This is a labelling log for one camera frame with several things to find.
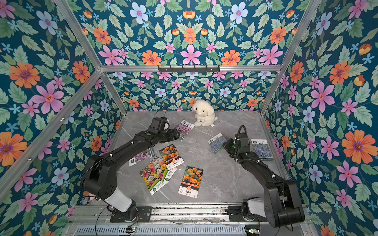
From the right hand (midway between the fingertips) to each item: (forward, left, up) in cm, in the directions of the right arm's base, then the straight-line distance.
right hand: (224, 140), depth 88 cm
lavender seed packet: (+3, -27, -13) cm, 30 cm away
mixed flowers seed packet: (-18, +42, -11) cm, 47 cm away
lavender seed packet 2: (+2, +4, -6) cm, 7 cm away
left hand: (+2, +28, +3) cm, 29 cm away
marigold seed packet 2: (-21, +20, -12) cm, 32 cm away
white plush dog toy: (+19, +12, +3) cm, 23 cm away
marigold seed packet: (-7, +33, -11) cm, 36 cm away
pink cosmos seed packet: (+17, +27, -10) cm, 34 cm away
